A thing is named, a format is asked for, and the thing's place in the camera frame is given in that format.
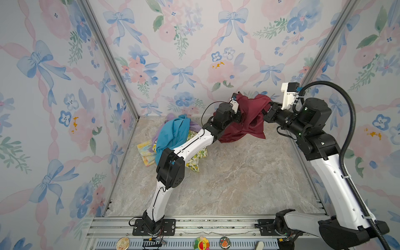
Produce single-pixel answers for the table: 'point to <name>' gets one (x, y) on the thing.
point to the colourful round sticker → (201, 243)
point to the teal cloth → (174, 134)
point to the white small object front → (261, 246)
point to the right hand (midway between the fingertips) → (258, 100)
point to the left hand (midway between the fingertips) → (242, 103)
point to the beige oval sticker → (123, 243)
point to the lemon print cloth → (192, 163)
